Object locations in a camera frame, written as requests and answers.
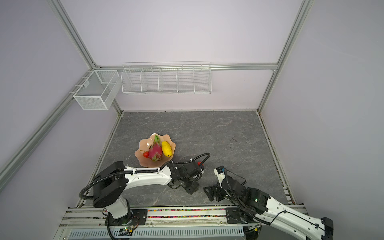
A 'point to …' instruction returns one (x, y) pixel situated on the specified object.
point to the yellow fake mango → (167, 150)
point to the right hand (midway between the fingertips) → (211, 187)
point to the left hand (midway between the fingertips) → (193, 188)
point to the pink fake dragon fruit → (155, 150)
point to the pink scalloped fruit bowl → (144, 146)
